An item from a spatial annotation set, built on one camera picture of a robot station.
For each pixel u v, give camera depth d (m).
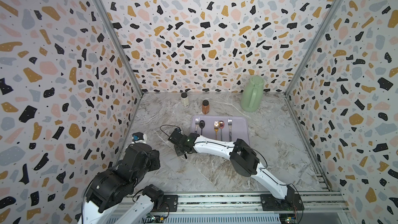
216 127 1.03
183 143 0.69
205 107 1.05
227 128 1.02
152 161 0.55
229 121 1.03
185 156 0.90
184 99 1.09
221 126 1.02
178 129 0.84
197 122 1.04
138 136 0.55
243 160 0.56
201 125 1.02
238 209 0.73
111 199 0.37
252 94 0.95
